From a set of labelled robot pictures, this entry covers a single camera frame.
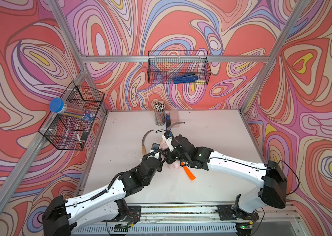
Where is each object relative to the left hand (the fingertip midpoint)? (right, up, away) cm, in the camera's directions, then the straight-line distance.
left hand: (161, 154), depth 76 cm
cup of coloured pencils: (-2, +24, +25) cm, 34 cm away
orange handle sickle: (+17, -15, +9) cm, 24 cm away
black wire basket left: (-48, +13, -1) cm, 50 cm away
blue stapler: (+4, +19, +35) cm, 40 cm away
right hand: (+1, -1, -1) cm, 2 cm away
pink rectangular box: (+9, +20, +36) cm, 42 cm away
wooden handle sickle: (-13, 0, +22) cm, 26 cm away
